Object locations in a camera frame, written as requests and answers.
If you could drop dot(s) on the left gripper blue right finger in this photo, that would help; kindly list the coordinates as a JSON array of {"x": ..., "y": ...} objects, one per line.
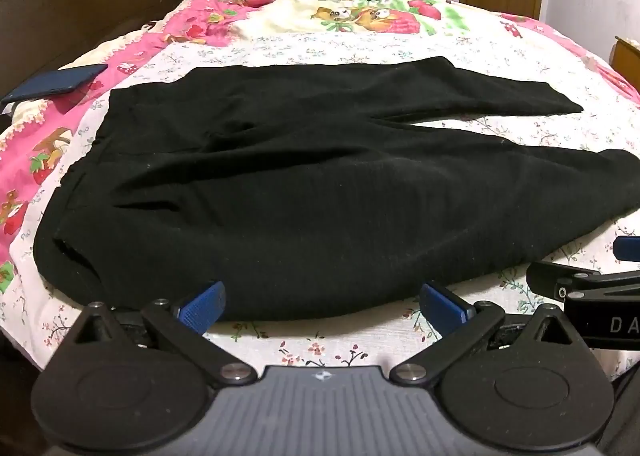
[{"x": 443, "y": 309}]

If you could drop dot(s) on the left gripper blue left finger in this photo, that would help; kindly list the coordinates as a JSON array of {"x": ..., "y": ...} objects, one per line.
[{"x": 200, "y": 310}]

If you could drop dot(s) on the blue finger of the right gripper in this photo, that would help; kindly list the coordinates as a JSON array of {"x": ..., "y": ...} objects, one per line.
[
  {"x": 554, "y": 281},
  {"x": 627, "y": 248}
]

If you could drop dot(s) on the black pants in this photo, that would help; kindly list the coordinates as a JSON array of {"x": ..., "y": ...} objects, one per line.
[{"x": 315, "y": 191}]

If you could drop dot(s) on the wooden side cabinet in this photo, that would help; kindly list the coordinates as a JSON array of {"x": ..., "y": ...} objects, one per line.
[{"x": 625, "y": 59}]

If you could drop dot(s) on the floral bed quilt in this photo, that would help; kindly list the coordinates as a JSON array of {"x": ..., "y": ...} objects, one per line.
[{"x": 47, "y": 136}]

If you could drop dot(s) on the dark wooden headboard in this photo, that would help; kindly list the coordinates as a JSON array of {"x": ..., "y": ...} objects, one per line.
[{"x": 75, "y": 0}]

